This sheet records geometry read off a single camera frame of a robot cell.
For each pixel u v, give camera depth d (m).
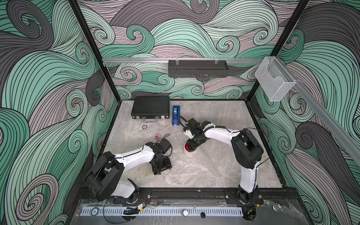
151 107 1.09
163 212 0.67
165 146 0.71
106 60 0.95
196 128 0.70
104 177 0.42
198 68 0.98
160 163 0.70
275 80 0.78
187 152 0.83
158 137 0.95
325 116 0.59
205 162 0.79
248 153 0.49
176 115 1.03
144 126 1.03
